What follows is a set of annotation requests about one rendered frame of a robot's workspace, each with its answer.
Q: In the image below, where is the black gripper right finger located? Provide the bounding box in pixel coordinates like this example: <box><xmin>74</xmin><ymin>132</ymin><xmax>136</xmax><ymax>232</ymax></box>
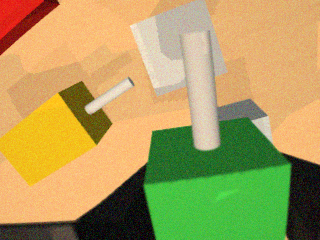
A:
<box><xmin>280</xmin><ymin>151</ymin><xmax>320</xmax><ymax>240</ymax></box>

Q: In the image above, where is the red tray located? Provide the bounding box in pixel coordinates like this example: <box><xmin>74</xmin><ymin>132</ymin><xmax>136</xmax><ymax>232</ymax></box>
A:
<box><xmin>0</xmin><ymin>0</ymin><xmax>60</xmax><ymax>55</ymax></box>

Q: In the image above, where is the green block with grey pin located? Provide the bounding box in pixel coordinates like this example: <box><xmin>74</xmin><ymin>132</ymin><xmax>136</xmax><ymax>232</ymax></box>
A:
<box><xmin>144</xmin><ymin>30</ymin><xmax>291</xmax><ymax>240</ymax></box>

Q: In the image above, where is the yellow block with white pin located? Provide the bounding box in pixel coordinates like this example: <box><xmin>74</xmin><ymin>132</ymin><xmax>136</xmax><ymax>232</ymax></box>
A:
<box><xmin>0</xmin><ymin>76</ymin><xmax>134</xmax><ymax>186</ymax></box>

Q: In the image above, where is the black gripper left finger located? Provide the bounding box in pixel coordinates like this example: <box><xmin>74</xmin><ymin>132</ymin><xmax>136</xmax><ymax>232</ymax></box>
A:
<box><xmin>0</xmin><ymin>163</ymin><xmax>156</xmax><ymax>240</ymax></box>

